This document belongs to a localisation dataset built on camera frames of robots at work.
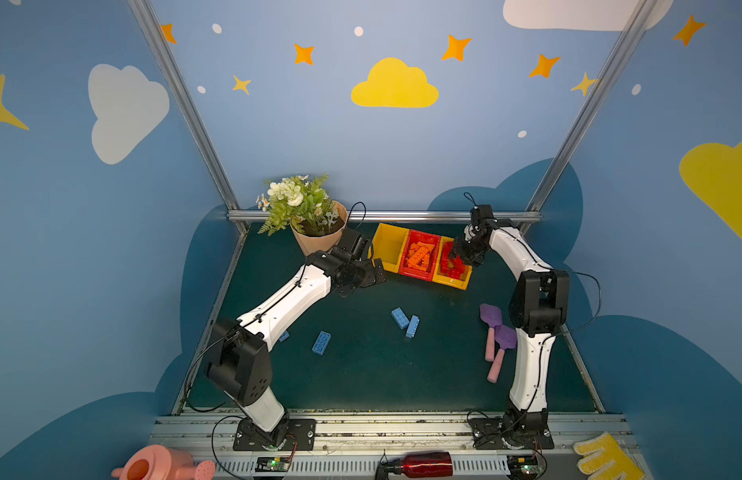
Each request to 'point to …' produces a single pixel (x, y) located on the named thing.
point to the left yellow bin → (388, 244)
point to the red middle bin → (425, 268)
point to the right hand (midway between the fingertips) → (458, 253)
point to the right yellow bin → (447, 280)
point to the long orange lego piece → (421, 253)
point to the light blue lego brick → (400, 317)
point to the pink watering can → (156, 462)
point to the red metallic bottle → (435, 464)
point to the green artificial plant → (301, 201)
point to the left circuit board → (272, 464)
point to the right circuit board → (524, 467)
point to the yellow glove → (604, 459)
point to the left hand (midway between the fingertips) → (377, 277)
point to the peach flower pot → (313, 240)
